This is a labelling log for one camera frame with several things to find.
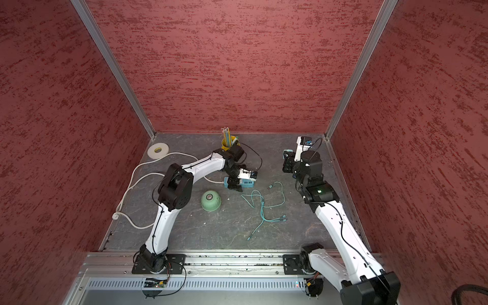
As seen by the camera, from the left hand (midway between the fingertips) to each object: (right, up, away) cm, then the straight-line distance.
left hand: (241, 181), depth 97 cm
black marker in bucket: (-3, +22, +5) cm, 22 cm away
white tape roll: (-51, +16, +14) cm, 55 cm away
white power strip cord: (-60, -15, -8) cm, 62 cm away
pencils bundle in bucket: (-8, +22, +4) cm, 24 cm away
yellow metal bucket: (-9, +17, +6) cm, 20 cm away
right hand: (+20, +14, -22) cm, 32 cm away
